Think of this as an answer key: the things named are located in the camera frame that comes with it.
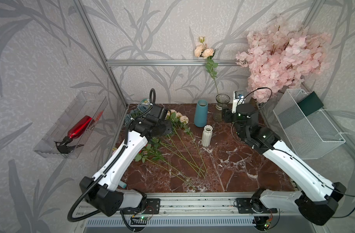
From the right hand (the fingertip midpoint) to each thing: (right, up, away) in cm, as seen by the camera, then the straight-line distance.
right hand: (231, 103), depth 68 cm
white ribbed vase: (-9, -18, +18) cm, 27 cm away
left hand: (-31, -12, +8) cm, 34 cm away
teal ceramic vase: (-12, -4, +28) cm, 30 cm away
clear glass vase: (+2, +6, +28) cm, 28 cm away
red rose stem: (-44, -28, +21) cm, 56 cm away
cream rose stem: (-26, -9, +37) cm, 46 cm away
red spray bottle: (-72, -19, -10) cm, 75 cm away
